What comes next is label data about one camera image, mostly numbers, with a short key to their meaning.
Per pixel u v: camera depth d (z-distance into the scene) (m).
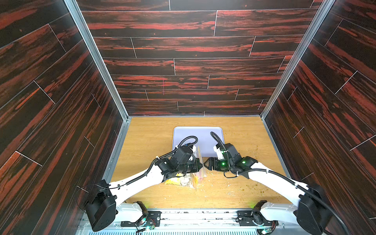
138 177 0.48
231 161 0.62
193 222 0.74
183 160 0.60
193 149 0.73
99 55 0.85
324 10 0.67
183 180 0.83
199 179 0.83
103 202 0.40
